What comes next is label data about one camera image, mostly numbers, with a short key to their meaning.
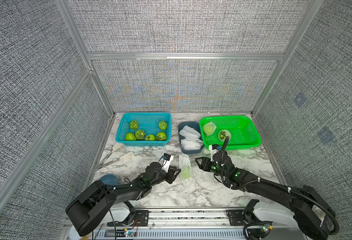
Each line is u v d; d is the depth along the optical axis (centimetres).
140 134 100
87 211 41
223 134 98
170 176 73
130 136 98
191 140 96
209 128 100
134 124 106
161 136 97
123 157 92
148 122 110
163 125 106
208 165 73
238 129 109
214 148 75
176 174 80
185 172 82
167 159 73
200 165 76
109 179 85
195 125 106
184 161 82
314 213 41
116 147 97
